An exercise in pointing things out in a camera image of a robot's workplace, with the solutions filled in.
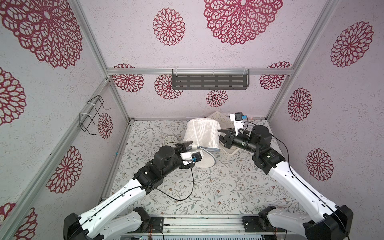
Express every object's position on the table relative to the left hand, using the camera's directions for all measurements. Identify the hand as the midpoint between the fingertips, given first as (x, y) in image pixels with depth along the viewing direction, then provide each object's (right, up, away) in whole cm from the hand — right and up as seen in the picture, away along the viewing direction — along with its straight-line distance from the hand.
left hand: (191, 147), depth 70 cm
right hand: (+11, +7, -3) cm, 14 cm away
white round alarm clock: (-15, +1, +33) cm, 36 cm away
